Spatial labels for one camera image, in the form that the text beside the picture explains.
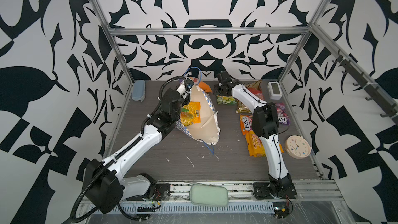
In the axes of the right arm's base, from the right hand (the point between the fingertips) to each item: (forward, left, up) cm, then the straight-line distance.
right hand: (218, 87), depth 104 cm
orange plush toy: (+4, +8, -4) cm, 10 cm away
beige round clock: (-37, -42, -8) cm, 56 cm away
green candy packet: (-6, -5, -6) cm, 10 cm away
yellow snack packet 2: (-38, -17, -4) cm, 42 cm away
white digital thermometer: (+2, -40, -5) cm, 40 cm away
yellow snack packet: (-19, +17, -2) cm, 26 cm away
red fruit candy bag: (+2, -27, -4) cm, 27 cm away
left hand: (-18, +24, +24) cm, 39 cm away
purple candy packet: (-18, -40, -8) cm, 45 cm away
